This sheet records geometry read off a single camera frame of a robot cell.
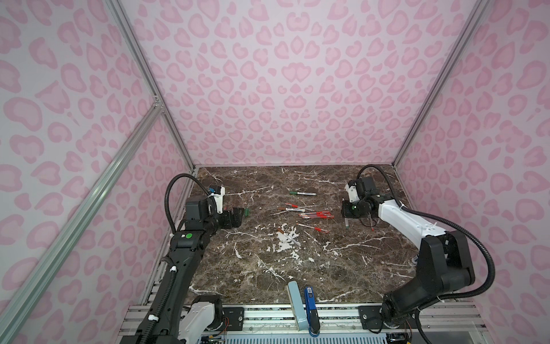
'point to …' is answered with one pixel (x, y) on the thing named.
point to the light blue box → (297, 307)
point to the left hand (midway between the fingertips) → (233, 206)
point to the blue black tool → (312, 316)
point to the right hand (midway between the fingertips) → (343, 208)
